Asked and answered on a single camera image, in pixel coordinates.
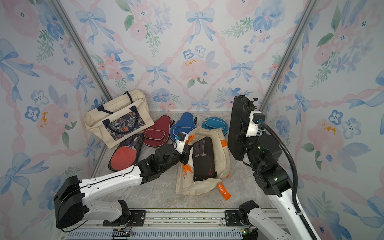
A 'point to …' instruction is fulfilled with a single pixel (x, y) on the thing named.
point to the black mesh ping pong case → (203, 159)
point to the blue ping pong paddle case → (184, 124)
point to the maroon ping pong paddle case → (158, 133)
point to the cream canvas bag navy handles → (116, 121)
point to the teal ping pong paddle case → (216, 123)
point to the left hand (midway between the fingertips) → (193, 145)
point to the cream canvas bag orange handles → (185, 184)
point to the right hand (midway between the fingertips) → (243, 110)
